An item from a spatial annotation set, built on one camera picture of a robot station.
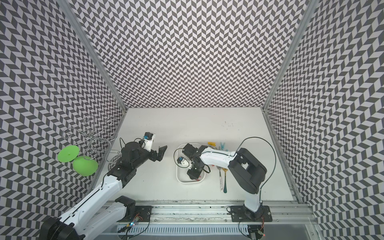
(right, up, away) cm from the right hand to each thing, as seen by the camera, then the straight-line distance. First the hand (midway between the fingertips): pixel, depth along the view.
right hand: (195, 176), depth 85 cm
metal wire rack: (-43, +24, -19) cm, 53 cm away
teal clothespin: (+18, +16, +11) cm, 26 cm away
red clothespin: (+2, +1, -8) cm, 8 cm away
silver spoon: (+15, -3, -3) cm, 15 cm away
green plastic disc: (-50, +19, -27) cm, 60 cm away
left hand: (-20, +19, -4) cm, 28 cm away
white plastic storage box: (-7, +1, -2) cm, 8 cm away
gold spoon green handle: (+17, -4, -3) cm, 18 cm away
